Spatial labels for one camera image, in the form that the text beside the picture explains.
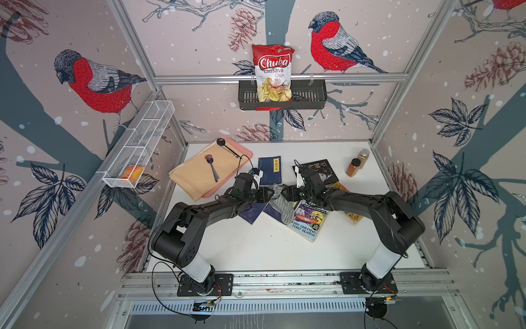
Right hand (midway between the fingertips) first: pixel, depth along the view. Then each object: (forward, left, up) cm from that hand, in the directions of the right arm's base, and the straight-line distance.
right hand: (286, 189), depth 93 cm
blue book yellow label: (+17, +7, -5) cm, 20 cm away
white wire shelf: (-4, +58, +25) cm, 64 cm away
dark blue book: (-10, +16, -6) cm, 20 cm away
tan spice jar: (+20, -40, +2) cm, 45 cm away
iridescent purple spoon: (+21, +42, -4) cm, 47 cm away
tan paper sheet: (+9, +47, -4) cm, 48 cm away
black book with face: (+18, -20, -5) cm, 27 cm away
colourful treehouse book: (-12, -10, -4) cm, 16 cm away
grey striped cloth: (-9, 0, -1) cm, 9 cm away
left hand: (-2, +5, +3) cm, 6 cm away
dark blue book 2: (-9, +6, -6) cm, 12 cm away
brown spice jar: (+14, -34, 0) cm, 37 cm away
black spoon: (+35, +38, -4) cm, 52 cm away
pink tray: (+32, +26, -6) cm, 42 cm away
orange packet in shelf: (-13, +51, +29) cm, 60 cm away
